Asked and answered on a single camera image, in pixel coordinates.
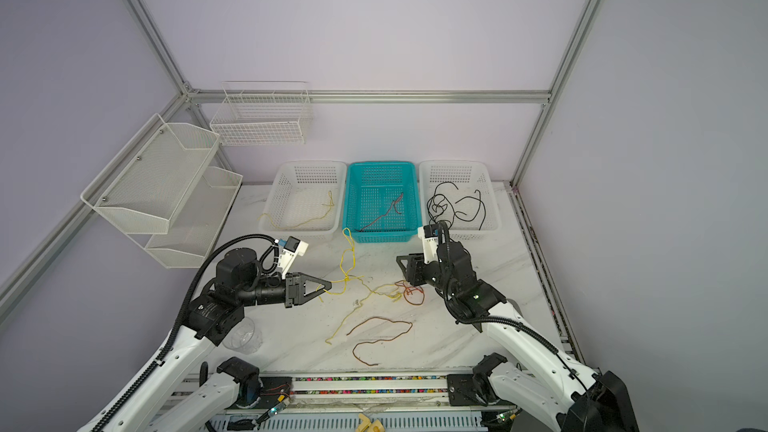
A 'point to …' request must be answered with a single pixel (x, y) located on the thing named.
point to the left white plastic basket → (305, 200)
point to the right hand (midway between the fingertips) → (400, 258)
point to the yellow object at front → (365, 424)
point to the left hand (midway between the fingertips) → (327, 289)
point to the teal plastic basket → (381, 201)
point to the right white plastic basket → (461, 194)
